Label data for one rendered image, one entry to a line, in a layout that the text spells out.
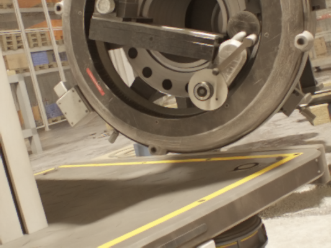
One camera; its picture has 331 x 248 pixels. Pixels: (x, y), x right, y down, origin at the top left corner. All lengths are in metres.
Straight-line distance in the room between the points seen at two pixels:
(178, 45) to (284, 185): 0.87
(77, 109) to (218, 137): 0.48
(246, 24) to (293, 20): 0.14
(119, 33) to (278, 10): 0.45
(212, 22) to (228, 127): 0.90
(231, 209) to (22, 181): 0.23
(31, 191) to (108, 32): 0.96
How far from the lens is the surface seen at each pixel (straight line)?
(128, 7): 1.43
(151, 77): 1.60
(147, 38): 1.44
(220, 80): 1.38
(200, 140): 1.44
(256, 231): 0.65
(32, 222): 0.60
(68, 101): 1.66
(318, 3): 1.45
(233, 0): 1.50
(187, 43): 1.39
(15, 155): 0.59
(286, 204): 1.55
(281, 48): 1.34
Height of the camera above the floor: 0.45
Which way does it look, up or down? 3 degrees down
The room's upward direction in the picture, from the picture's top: 14 degrees counter-clockwise
